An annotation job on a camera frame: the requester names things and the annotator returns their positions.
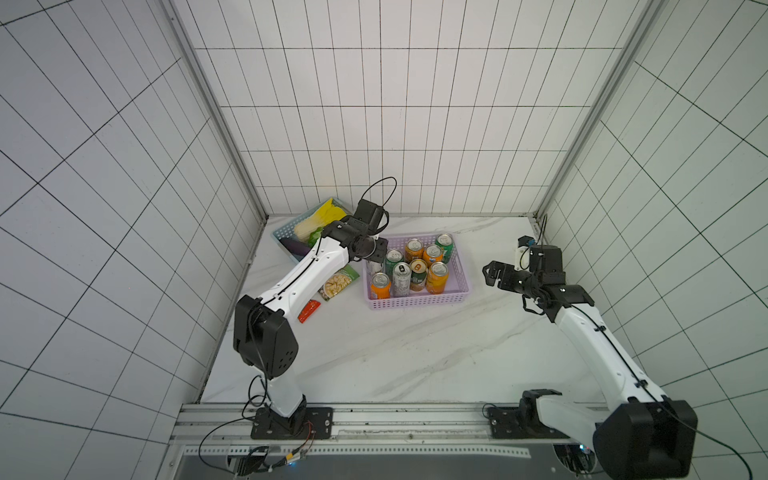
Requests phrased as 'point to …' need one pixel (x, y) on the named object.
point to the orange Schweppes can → (436, 280)
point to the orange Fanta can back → (433, 254)
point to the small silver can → (373, 266)
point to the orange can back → (414, 249)
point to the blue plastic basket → (288, 230)
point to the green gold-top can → (418, 274)
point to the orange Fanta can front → (380, 287)
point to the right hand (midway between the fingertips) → (486, 268)
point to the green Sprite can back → (446, 242)
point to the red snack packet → (308, 310)
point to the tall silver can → (401, 279)
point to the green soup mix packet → (338, 281)
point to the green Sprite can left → (393, 257)
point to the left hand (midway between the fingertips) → (370, 253)
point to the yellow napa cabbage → (322, 216)
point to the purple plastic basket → (457, 286)
